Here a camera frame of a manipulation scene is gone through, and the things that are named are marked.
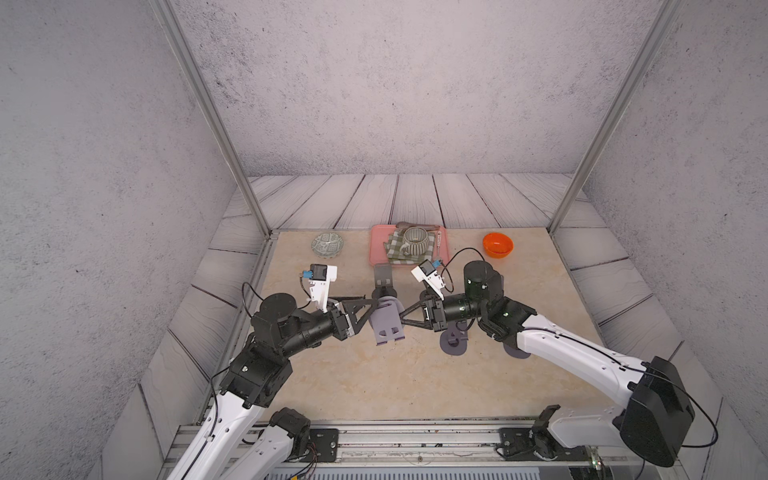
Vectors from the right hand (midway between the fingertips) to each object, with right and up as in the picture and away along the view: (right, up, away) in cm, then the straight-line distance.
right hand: (403, 324), depth 64 cm
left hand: (-6, +4, -3) cm, 8 cm away
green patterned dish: (-27, +18, +51) cm, 61 cm away
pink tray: (-8, +22, +56) cm, 61 cm away
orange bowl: (+37, +18, +49) cm, 64 cm away
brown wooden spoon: (+2, +26, +59) cm, 65 cm away
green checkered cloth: (-1, +15, +48) cm, 50 cm away
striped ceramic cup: (+7, +20, +50) cm, 55 cm away
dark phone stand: (-5, +7, +33) cm, 34 cm away
